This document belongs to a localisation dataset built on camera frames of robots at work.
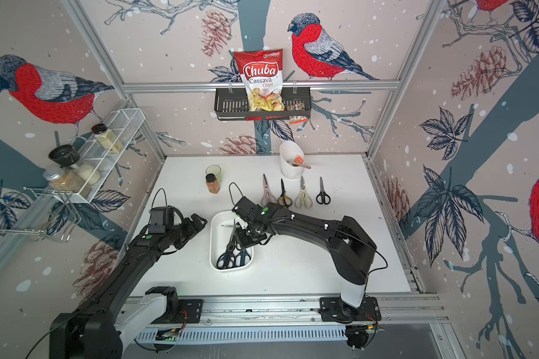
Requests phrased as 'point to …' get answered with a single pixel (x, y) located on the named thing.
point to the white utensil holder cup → (287, 151)
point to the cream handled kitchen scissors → (303, 197)
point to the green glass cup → (214, 169)
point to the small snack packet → (297, 119)
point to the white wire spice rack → (100, 153)
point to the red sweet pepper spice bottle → (212, 184)
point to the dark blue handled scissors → (242, 259)
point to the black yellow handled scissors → (284, 200)
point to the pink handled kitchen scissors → (267, 196)
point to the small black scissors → (323, 197)
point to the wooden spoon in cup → (293, 163)
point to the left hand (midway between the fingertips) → (203, 221)
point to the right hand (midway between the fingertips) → (240, 244)
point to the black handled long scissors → (227, 260)
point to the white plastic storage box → (221, 229)
